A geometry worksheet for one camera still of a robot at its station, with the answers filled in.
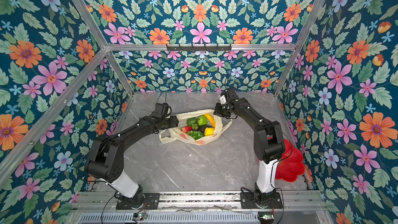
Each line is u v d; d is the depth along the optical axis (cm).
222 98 88
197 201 75
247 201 73
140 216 70
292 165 84
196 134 93
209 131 90
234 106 69
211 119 99
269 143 51
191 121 99
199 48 93
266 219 70
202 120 96
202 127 95
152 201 74
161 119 73
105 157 50
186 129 96
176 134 88
